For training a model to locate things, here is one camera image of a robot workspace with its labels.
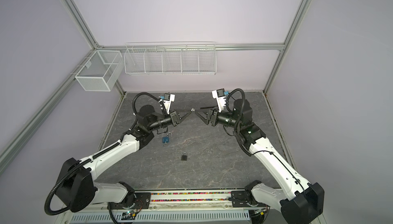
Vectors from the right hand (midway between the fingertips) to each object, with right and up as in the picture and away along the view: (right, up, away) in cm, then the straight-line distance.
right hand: (197, 112), depth 65 cm
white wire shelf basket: (-2, +36, +40) cm, 54 cm away
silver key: (-21, -21, +29) cm, 41 cm away
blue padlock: (-21, -18, +30) cm, 41 cm away
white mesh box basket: (-66, +25, +36) cm, 80 cm away
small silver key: (-2, +1, +6) cm, 7 cm away
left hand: (-3, -1, +5) cm, 6 cm away
